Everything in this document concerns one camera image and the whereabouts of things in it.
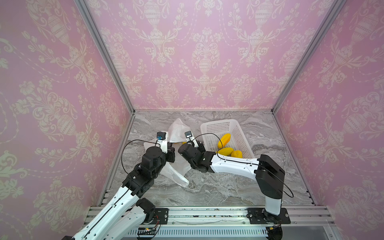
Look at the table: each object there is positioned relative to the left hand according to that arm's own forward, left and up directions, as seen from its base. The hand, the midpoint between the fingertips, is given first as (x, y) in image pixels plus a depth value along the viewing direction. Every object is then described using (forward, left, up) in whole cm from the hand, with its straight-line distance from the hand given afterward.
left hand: (173, 143), depth 72 cm
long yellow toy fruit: (+8, -30, -20) cm, 37 cm away
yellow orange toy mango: (+16, -30, -20) cm, 40 cm away
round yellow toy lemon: (+5, -36, -18) cm, 41 cm away
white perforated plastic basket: (+25, -22, -23) cm, 40 cm away
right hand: (+7, -10, -10) cm, 16 cm away
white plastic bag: (-11, -1, -8) cm, 14 cm away
